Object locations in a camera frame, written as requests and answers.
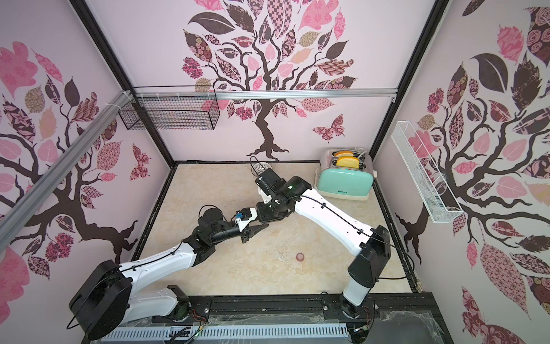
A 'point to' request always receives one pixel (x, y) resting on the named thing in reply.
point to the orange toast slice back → (344, 153)
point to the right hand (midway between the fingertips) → (264, 222)
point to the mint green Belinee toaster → (345, 173)
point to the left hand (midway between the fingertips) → (264, 222)
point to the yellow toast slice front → (351, 162)
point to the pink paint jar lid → (300, 256)
